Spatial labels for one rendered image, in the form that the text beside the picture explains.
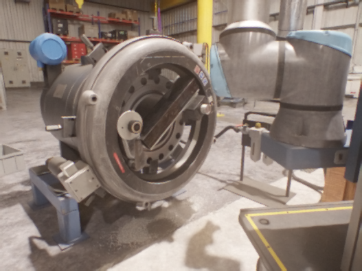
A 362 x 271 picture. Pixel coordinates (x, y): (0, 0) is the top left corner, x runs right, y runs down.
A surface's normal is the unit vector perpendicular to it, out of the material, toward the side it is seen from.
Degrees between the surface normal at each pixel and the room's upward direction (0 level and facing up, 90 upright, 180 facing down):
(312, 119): 70
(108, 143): 90
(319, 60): 89
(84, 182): 90
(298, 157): 90
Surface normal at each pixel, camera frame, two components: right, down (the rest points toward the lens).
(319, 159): 0.13, 0.25
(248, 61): -0.25, 0.02
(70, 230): 0.70, 0.18
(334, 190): -0.71, 0.18
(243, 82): -0.27, 0.60
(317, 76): -0.30, 0.24
